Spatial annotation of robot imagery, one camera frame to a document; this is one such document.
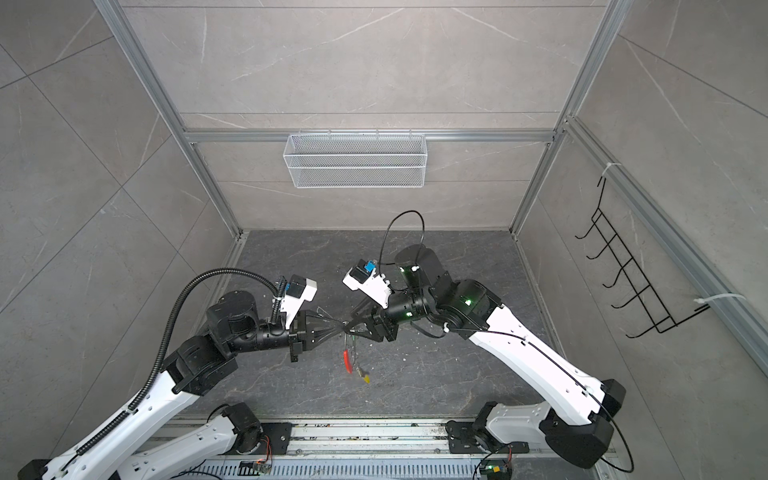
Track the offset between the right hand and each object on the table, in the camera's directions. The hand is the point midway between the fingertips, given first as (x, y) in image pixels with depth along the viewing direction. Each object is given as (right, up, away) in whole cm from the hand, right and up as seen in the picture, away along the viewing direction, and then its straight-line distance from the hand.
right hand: (352, 319), depth 59 cm
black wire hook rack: (+63, 0, +2) cm, 63 cm away
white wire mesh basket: (-4, +45, +42) cm, 62 cm away
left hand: (-2, 0, -2) cm, 3 cm away
